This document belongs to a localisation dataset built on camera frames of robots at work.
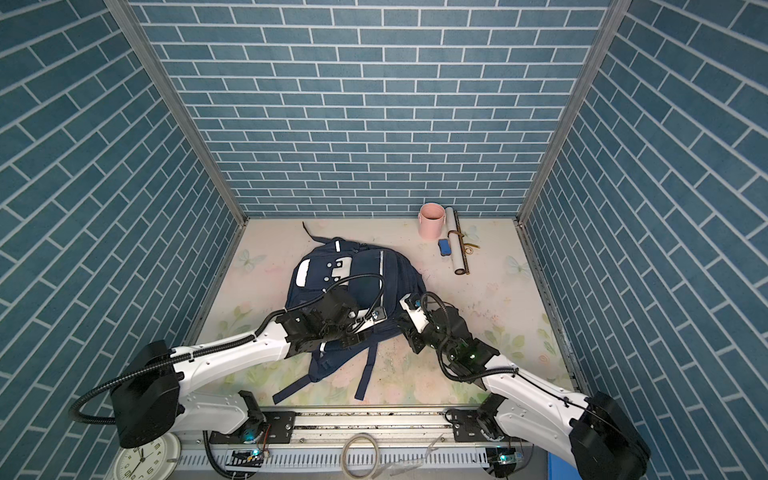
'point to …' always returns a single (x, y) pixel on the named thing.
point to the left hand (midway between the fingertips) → (366, 321)
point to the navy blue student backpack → (378, 277)
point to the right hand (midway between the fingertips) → (398, 316)
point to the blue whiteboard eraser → (445, 247)
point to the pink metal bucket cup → (431, 219)
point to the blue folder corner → (559, 469)
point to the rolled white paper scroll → (456, 242)
